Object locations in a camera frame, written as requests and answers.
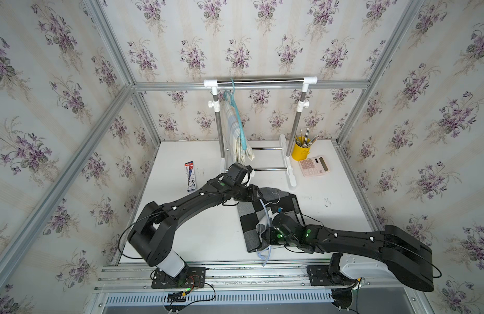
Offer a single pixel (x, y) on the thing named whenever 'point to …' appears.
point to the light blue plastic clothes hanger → (263, 254)
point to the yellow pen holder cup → (298, 153)
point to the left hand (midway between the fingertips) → (262, 199)
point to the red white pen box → (190, 176)
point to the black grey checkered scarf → (256, 216)
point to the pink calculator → (314, 166)
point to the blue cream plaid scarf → (241, 152)
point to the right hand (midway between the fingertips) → (262, 237)
